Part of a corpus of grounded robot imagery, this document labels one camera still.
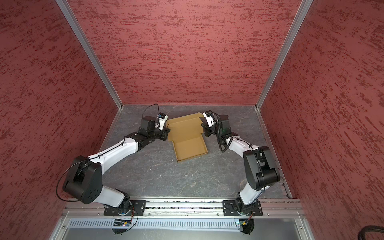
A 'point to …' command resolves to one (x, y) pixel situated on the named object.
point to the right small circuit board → (242, 223)
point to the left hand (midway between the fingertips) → (169, 132)
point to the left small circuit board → (119, 222)
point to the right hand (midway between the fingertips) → (200, 126)
